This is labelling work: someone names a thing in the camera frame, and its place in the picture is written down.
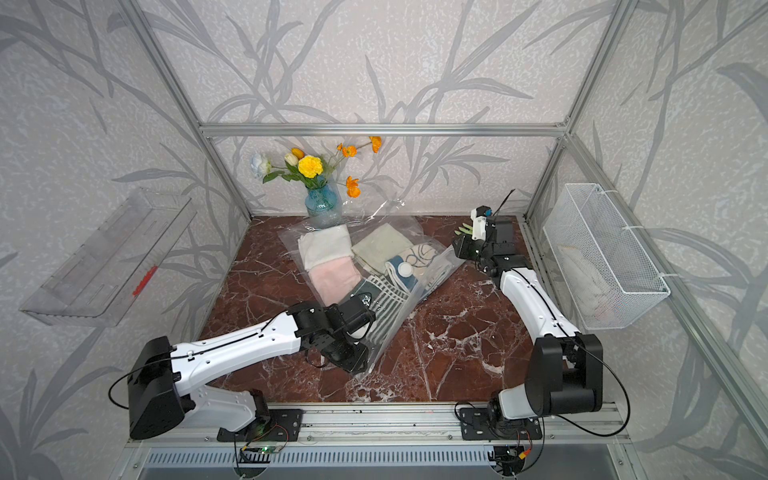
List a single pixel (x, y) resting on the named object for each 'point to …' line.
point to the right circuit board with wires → (508, 460)
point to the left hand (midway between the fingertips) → (362, 367)
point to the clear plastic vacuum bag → (361, 219)
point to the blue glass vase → (323, 206)
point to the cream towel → (380, 246)
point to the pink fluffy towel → (336, 280)
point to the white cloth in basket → (593, 291)
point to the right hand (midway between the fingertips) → (455, 238)
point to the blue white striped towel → (417, 269)
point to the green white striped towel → (387, 302)
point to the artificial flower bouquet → (310, 170)
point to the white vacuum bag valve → (405, 269)
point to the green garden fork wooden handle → (463, 230)
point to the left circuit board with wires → (262, 450)
